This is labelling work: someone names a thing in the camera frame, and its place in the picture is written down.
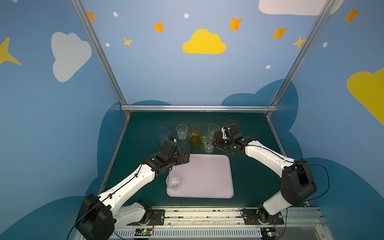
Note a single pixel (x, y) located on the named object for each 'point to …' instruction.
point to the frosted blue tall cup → (161, 133)
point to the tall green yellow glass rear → (231, 121)
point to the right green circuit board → (268, 233)
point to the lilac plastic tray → (205, 176)
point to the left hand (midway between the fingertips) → (185, 156)
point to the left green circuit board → (143, 232)
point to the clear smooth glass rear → (213, 128)
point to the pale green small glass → (204, 133)
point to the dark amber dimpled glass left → (195, 141)
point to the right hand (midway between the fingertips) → (214, 142)
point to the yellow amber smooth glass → (193, 130)
